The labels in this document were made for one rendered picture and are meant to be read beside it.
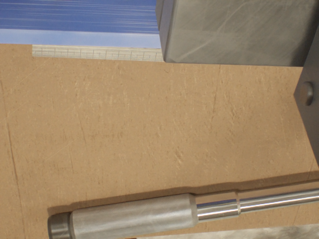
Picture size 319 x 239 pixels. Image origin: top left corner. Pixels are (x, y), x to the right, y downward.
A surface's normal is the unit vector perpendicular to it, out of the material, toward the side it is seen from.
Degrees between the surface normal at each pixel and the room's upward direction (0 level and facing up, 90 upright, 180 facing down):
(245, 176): 0
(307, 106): 90
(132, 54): 0
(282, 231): 0
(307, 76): 90
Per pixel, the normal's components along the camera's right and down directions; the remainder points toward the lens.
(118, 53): 0.11, 0.71
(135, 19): 0.13, -0.70
